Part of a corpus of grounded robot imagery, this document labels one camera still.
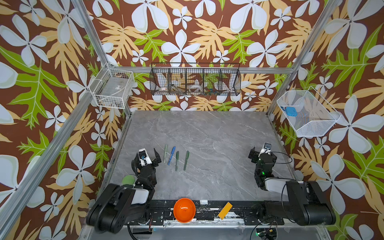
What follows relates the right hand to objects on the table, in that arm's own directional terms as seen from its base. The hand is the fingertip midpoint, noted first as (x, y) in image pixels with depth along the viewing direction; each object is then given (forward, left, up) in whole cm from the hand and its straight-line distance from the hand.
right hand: (260, 149), depth 89 cm
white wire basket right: (+13, -24, +19) cm, 33 cm away
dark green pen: (-5, +52, -8) cm, 53 cm away
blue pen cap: (+4, +55, -8) cm, 55 cm away
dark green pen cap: (+2, +45, -8) cm, 46 cm away
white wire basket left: (+27, +89, +26) cm, 97 cm away
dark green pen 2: (-4, +46, -8) cm, 47 cm away
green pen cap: (+2, +51, -8) cm, 52 cm away
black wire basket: (+41, +39, +23) cm, 61 cm away
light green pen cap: (+8, +60, -9) cm, 61 cm away
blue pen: (-1, +56, -9) cm, 57 cm away
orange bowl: (-31, +47, -8) cm, 56 cm away
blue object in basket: (+15, -16, +17) cm, 28 cm away
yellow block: (-31, +25, -9) cm, 41 cm away
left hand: (-2, +69, +5) cm, 69 cm away
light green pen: (0, +60, -8) cm, 60 cm away
